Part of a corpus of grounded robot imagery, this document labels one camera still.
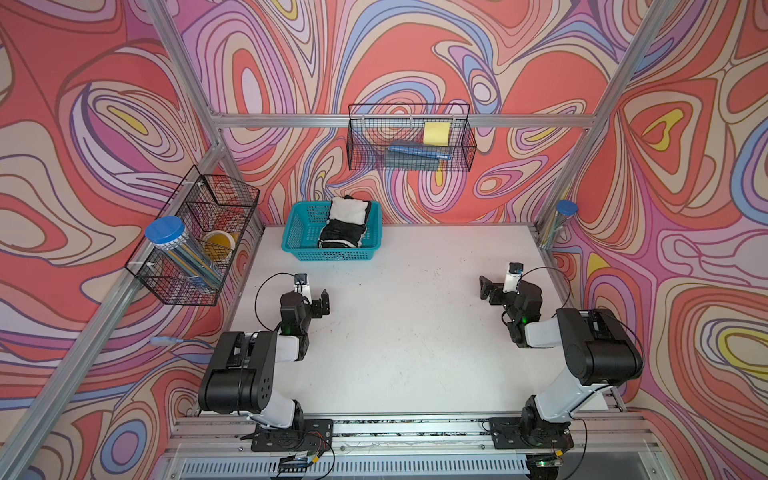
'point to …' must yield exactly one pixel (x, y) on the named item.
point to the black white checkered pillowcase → (346, 223)
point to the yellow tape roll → (219, 247)
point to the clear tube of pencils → (565, 210)
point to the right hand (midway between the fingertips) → (496, 282)
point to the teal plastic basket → (304, 223)
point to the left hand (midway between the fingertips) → (312, 291)
